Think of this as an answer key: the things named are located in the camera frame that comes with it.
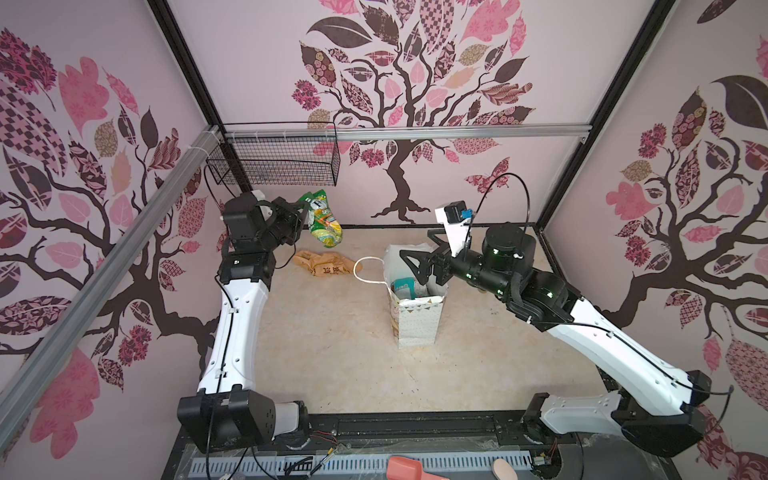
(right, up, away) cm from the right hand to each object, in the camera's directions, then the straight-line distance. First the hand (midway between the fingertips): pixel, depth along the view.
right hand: (418, 238), depth 58 cm
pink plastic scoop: (-2, -54, +11) cm, 55 cm away
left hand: (-24, +9, +11) cm, 28 cm away
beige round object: (+21, -54, +10) cm, 59 cm away
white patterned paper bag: (+1, -16, +13) cm, 21 cm away
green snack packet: (-22, +4, +14) cm, 27 cm away
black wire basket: (-42, +29, +37) cm, 63 cm away
